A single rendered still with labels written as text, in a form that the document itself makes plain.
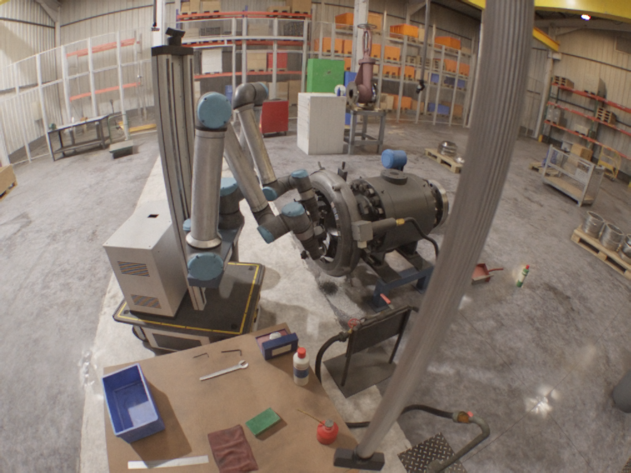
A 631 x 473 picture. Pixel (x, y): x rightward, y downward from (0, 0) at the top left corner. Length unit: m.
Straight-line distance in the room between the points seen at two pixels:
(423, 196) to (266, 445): 1.90
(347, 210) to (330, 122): 4.18
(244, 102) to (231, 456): 1.59
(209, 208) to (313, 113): 4.71
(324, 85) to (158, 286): 8.13
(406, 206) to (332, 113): 3.93
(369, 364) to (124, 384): 1.43
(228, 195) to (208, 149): 0.74
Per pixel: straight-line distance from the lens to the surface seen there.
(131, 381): 1.48
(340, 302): 2.35
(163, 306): 1.84
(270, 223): 1.27
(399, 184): 2.22
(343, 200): 1.80
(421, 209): 2.25
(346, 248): 1.82
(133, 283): 1.82
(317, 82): 9.07
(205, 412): 1.32
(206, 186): 1.10
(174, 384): 1.43
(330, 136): 5.91
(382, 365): 2.02
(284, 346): 1.36
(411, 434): 1.84
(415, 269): 2.42
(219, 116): 1.03
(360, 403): 1.85
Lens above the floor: 1.64
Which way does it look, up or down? 32 degrees down
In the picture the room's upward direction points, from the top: 3 degrees clockwise
